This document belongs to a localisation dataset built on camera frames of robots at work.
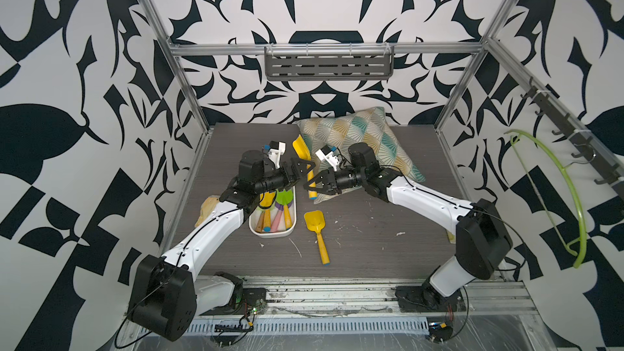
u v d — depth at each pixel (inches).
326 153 28.7
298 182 25.9
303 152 30.1
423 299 26.5
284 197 37.7
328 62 37.3
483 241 17.6
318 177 27.6
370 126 38.9
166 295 15.6
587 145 21.7
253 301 29.2
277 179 26.9
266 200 38.0
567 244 24.2
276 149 28.5
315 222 35.0
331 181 26.5
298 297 29.9
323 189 27.1
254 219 35.1
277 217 35.2
